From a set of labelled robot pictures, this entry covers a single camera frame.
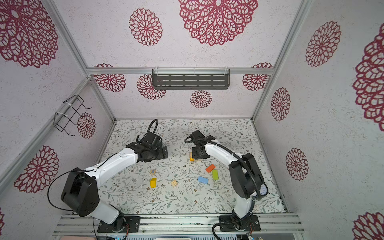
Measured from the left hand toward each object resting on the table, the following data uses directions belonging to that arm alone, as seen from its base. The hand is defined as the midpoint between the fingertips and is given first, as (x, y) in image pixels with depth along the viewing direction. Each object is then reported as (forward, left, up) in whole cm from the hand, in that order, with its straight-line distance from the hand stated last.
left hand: (160, 156), depth 88 cm
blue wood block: (-11, -25, -9) cm, 29 cm away
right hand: (+3, -22, -2) cm, 22 cm away
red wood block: (-3, -30, -11) cm, 32 cm away
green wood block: (-7, -32, -10) cm, 35 cm away
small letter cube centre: (-13, -8, -8) cm, 17 cm away
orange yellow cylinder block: (-4, -18, +5) cm, 19 cm away
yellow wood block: (-12, +5, -9) cm, 16 cm away
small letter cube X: (-5, +6, -9) cm, 12 cm away
